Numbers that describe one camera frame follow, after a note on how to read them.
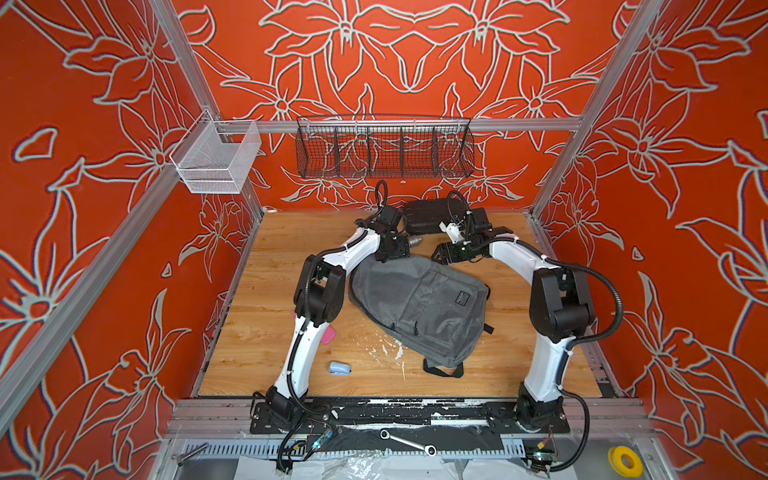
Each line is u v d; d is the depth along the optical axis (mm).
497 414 727
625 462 679
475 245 739
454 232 876
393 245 902
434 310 899
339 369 792
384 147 975
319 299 590
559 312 515
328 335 643
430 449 686
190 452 691
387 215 831
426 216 1139
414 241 1068
